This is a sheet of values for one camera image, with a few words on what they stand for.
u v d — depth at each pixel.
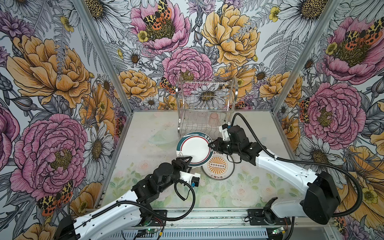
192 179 0.63
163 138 1.06
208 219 0.75
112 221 0.48
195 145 0.81
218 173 0.89
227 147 0.68
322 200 0.41
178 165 0.65
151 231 0.71
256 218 0.74
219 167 0.92
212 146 0.78
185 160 0.69
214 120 1.01
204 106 1.24
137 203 0.52
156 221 0.73
